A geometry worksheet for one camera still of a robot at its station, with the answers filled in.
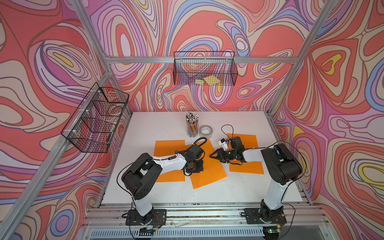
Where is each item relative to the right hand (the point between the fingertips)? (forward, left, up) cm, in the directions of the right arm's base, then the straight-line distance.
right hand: (212, 160), depth 93 cm
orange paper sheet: (-5, 0, -1) cm, 5 cm away
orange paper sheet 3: (+13, -27, 0) cm, 30 cm away
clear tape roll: (+23, +2, +1) cm, 23 cm away
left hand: (-7, +6, 0) cm, 9 cm away
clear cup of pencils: (+19, +12, +18) cm, 29 cm away
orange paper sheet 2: (+9, +32, +4) cm, 33 cm away
